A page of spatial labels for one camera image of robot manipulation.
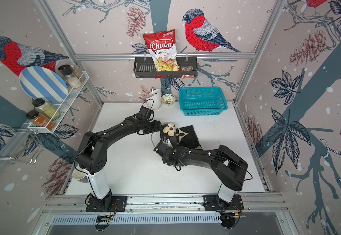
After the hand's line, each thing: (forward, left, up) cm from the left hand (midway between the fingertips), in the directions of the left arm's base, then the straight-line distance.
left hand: (162, 125), depth 93 cm
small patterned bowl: (+34, -3, -9) cm, 35 cm away
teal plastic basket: (+33, -32, -10) cm, 47 cm away
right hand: (-16, -4, -6) cm, 17 cm away
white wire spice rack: (+2, +48, +25) cm, 54 cm away
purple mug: (-30, +43, -4) cm, 53 cm away
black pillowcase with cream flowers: (-3, -15, -9) cm, 18 cm away
